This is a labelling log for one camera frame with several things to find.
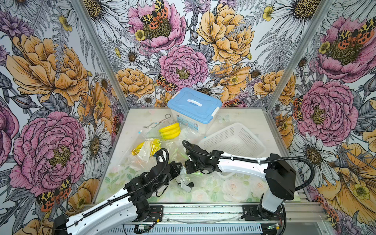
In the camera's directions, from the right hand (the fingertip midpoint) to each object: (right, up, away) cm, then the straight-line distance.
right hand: (188, 169), depth 81 cm
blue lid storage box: (+4, +34, +15) cm, 38 cm away
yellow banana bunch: (-12, +19, +18) cm, 29 cm away
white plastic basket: (+32, +14, +22) cm, 41 cm away
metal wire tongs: (-27, +24, +31) cm, 47 cm away
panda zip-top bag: (+5, -4, -8) cm, 10 cm away
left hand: (-3, +3, -6) cm, 7 cm away
